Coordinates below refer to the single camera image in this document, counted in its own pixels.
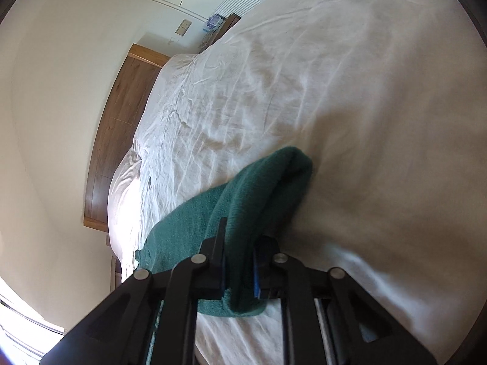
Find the beige wall switch plate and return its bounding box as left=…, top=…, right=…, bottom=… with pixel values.
left=175, top=19, right=191, bottom=36

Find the dark green knit sweater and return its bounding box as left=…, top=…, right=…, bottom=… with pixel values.
left=135, top=147, right=313, bottom=317

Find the white bed duvet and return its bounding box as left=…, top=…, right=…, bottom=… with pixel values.
left=130, top=0, right=486, bottom=363

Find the wooden headboard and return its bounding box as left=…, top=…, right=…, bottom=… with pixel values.
left=82, top=44, right=170, bottom=232

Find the wooden nightstand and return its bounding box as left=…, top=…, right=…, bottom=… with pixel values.
left=199, top=13, right=241, bottom=52

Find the white pillow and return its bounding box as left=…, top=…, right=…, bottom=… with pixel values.
left=107, top=148, right=151, bottom=278

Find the blue tissue pack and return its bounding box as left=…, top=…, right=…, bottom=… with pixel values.
left=204, top=14, right=225, bottom=33

